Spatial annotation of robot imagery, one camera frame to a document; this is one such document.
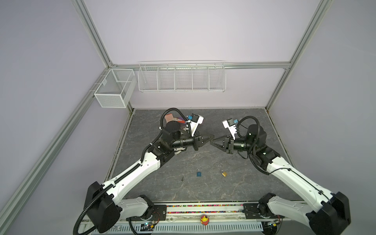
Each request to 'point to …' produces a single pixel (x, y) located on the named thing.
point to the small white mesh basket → (116, 88)
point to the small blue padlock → (199, 174)
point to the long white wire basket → (182, 76)
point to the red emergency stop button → (204, 220)
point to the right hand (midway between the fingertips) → (210, 144)
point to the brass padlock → (223, 173)
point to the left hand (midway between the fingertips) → (213, 139)
